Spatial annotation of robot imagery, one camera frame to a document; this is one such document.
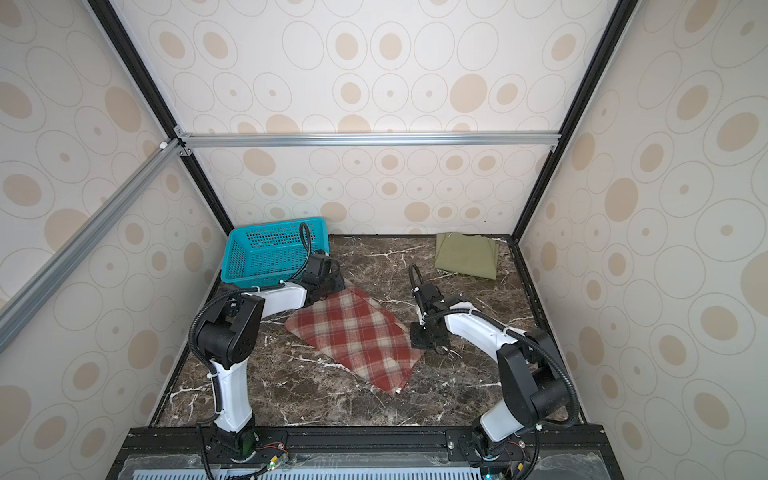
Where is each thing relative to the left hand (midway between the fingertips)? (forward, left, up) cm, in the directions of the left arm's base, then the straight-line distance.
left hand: (350, 271), depth 101 cm
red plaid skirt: (-21, -5, -5) cm, 22 cm away
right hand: (-24, -22, -3) cm, 33 cm away
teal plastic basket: (+12, +33, -6) cm, 36 cm away
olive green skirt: (+13, -44, -6) cm, 47 cm away
